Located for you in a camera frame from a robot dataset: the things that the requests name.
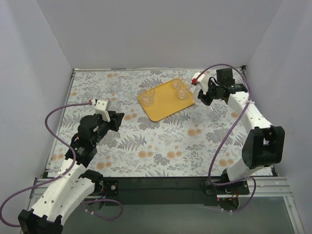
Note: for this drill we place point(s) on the yellow plastic tray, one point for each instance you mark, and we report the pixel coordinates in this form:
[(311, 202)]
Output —
[(166, 102)]

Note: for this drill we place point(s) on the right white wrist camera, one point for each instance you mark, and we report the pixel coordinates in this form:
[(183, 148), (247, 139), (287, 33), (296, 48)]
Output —
[(201, 80)]

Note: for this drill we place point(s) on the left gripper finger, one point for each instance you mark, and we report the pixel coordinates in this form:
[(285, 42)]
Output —
[(114, 125), (115, 116)]

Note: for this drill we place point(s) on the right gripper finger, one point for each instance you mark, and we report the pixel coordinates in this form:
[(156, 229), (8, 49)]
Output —
[(206, 100), (201, 94)]

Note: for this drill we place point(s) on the aluminium frame rail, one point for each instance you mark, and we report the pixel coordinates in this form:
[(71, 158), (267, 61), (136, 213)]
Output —
[(265, 187)]

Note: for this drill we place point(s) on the clear glass left edge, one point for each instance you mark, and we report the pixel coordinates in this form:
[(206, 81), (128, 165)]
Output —
[(93, 92)]

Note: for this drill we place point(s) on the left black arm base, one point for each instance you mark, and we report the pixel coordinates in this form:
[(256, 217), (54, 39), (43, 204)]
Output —
[(103, 189)]

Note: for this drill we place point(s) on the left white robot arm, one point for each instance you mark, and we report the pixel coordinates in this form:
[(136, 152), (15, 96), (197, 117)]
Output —
[(74, 181)]

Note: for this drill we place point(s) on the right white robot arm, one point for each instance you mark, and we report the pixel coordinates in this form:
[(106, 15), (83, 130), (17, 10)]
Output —
[(264, 144)]

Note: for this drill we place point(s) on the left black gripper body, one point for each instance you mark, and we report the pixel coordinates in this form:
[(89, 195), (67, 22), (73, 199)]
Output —
[(113, 121)]

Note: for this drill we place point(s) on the floral patterned table mat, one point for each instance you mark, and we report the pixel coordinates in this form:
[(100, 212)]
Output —
[(186, 143)]

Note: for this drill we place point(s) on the small clear glass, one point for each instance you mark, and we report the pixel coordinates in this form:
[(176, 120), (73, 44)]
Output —
[(175, 80), (214, 113)]

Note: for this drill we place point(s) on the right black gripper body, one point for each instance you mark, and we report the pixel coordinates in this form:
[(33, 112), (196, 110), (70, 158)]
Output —
[(208, 93)]

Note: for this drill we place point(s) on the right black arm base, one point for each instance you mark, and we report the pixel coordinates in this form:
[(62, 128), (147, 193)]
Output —
[(227, 197)]

